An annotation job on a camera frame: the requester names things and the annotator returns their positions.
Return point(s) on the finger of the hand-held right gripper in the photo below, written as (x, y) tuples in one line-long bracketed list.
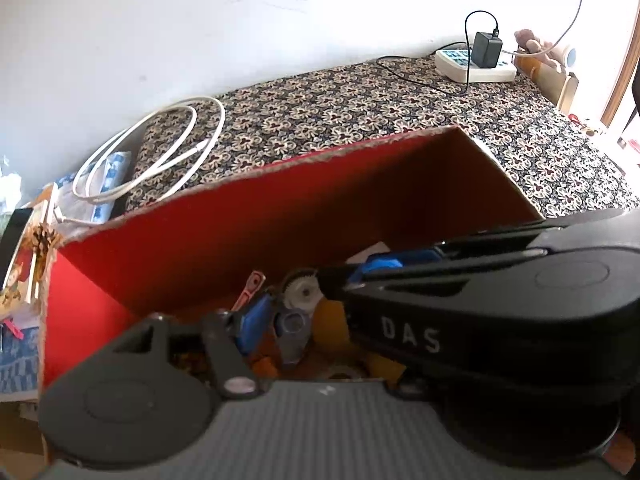
[(380, 263), (420, 256)]

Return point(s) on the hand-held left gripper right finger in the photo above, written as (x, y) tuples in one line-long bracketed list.
[(411, 390)]

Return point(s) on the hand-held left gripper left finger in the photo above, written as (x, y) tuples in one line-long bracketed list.
[(250, 318)]

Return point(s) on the red cardboard box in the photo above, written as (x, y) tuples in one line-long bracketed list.
[(250, 220)]

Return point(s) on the rose gold clip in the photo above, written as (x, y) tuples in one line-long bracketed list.
[(247, 290)]

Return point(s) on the floral patterned blanket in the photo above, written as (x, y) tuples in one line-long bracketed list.
[(350, 105)]

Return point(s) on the white power strip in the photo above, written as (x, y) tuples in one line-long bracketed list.
[(490, 75)]

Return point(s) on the blue patterned packet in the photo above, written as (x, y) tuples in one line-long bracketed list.
[(112, 165)]

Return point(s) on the black charger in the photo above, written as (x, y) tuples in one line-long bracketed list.
[(486, 50)]

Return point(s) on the pine cone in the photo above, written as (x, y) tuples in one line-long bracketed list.
[(45, 240)]

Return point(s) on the blue printed cloth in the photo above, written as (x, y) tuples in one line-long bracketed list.
[(20, 360)]

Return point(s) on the pink plush toy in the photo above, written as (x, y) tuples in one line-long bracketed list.
[(527, 40)]

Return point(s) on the smartphone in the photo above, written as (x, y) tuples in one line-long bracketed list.
[(12, 250)]

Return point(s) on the white cup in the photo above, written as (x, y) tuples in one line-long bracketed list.
[(569, 56)]

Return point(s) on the white crumpled plastic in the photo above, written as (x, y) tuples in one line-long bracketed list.
[(10, 185)]

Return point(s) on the wooden door frame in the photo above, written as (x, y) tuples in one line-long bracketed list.
[(617, 85)]

